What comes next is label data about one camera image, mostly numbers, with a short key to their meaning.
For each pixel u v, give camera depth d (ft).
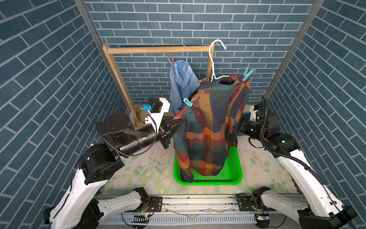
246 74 1.72
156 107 1.09
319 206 1.25
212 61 1.84
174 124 1.35
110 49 2.19
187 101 1.34
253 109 2.06
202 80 2.38
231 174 2.75
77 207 1.10
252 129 1.90
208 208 2.41
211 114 1.55
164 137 1.21
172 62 2.92
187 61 2.47
